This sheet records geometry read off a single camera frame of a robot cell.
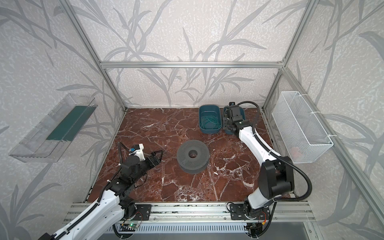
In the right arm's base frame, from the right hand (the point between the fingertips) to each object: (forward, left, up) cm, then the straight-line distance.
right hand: (229, 116), depth 89 cm
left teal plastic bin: (+21, +12, -16) cm, 28 cm away
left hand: (-19, +39, -5) cm, 44 cm away
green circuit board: (-53, +53, -21) cm, 78 cm away
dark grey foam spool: (-25, +22, -14) cm, 36 cm away
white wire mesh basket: (-25, -25, +15) cm, 39 cm away
